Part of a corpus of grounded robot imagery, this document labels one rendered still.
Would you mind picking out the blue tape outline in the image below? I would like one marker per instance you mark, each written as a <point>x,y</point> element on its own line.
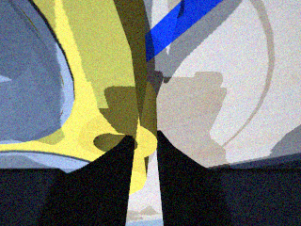
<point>179,19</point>

